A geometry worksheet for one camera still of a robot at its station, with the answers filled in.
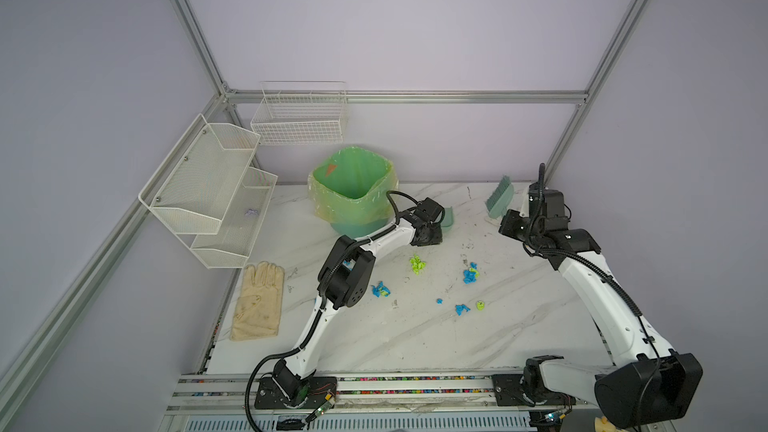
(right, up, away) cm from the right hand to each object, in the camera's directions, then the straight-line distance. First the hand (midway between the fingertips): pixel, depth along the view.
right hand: (502, 216), depth 79 cm
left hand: (-16, -8, +20) cm, 27 cm away
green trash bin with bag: (-42, +8, +4) cm, 43 cm away
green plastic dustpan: (-9, -2, +29) cm, 31 cm away
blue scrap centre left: (-34, -23, +11) cm, 43 cm away
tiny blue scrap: (-16, -26, +9) cm, 32 cm away
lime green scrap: (-22, -16, +16) cm, 32 cm away
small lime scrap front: (-4, -27, +8) cm, 28 cm away
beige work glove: (-70, -28, +9) cm, 76 cm away
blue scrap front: (-10, -28, +8) cm, 31 cm away
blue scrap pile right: (-5, -19, +14) cm, 24 cm away
